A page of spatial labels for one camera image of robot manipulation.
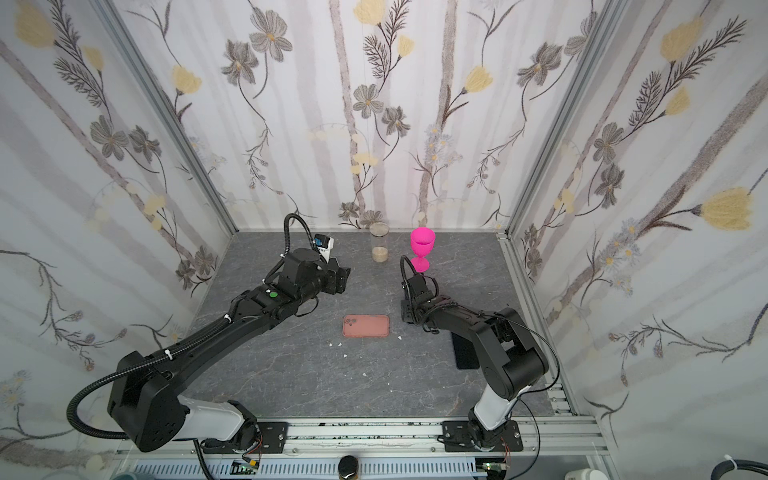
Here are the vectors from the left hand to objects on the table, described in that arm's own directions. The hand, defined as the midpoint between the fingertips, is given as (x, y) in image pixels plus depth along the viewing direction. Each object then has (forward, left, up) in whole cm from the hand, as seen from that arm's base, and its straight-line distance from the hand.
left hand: (334, 259), depth 81 cm
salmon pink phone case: (-8, -8, -25) cm, 27 cm away
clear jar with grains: (+20, -13, -10) cm, 26 cm away
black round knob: (-46, -5, -13) cm, 48 cm away
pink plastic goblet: (+14, -27, -9) cm, 32 cm away
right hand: (-3, -22, -18) cm, 29 cm away
